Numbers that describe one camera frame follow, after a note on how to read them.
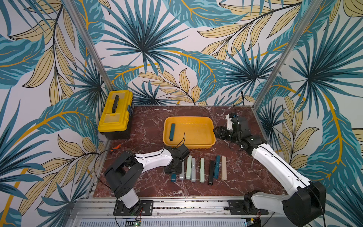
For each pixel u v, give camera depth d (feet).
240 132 1.95
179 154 2.30
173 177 2.70
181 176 2.67
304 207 1.30
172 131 3.32
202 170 2.75
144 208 2.41
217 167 2.80
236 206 2.38
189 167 2.80
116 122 2.90
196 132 3.40
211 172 2.75
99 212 2.44
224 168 2.81
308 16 2.35
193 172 2.74
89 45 2.67
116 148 3.09
